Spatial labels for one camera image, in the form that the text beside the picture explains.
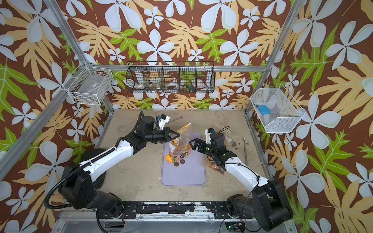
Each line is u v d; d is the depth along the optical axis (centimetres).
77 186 42
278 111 83
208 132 78
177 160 91
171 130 72
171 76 97
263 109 84
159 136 69
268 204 40
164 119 73
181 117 115
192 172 87
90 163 45
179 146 80
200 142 75
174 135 75
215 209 74
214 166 88
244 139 103
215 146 66
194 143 76
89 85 85
